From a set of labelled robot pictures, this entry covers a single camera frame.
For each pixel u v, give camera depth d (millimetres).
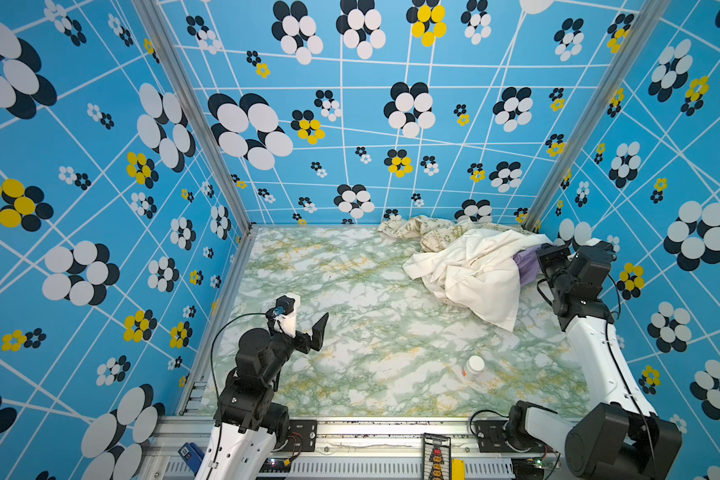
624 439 386
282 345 619
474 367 771
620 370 443
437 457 693
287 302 588
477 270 866
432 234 1031
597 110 847
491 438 724
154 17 691
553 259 687
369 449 722
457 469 689
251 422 508
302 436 734
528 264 820
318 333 643
